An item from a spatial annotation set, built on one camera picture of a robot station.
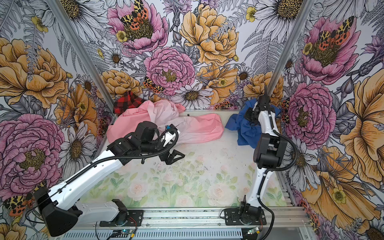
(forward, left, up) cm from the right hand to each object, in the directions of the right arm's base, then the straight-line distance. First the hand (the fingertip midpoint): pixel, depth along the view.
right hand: (246, 119), depth 98 cm
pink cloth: (+3, +37, -10) cm, 38 cm away
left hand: (-30, +42, +11) cm, 52 cm away
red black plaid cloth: (+16, +80, +4) cm, 81 cm away
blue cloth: (-7, -1, -7) cm, 10 cm away
